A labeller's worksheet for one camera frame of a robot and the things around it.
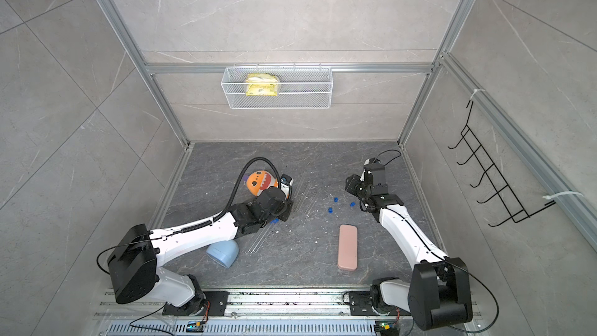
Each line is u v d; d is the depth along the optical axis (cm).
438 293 40
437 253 43
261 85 86
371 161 78
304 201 98
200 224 51
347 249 83
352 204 98
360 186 76
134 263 42
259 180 94
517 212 58
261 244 86
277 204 62
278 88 88
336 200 98
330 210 95
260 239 88
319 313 73
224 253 76
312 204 97
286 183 71
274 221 71
